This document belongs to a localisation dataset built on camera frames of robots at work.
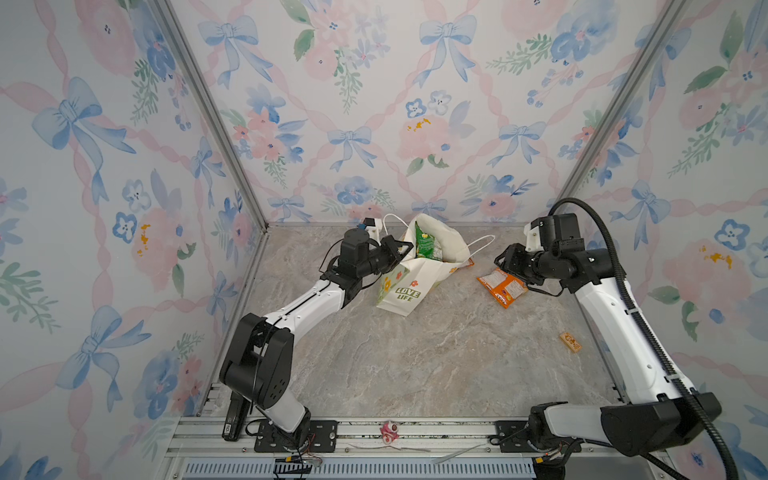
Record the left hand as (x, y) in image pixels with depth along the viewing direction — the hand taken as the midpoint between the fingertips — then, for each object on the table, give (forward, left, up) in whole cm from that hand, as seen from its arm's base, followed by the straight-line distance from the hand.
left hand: (417, 241), depth 78 cm
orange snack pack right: (+1, -30, -23) cm, 38 cm away
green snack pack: (+3, -3, -5) cm, 6 cm away
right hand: (-5, -21, -1) cm, 22 cm away
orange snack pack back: (+13, -22, -26) cm, 37 cm away
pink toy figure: (-40, +7, -24) cm, 47 cm away
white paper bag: (-7, +3, -10) cm, 12 cm away
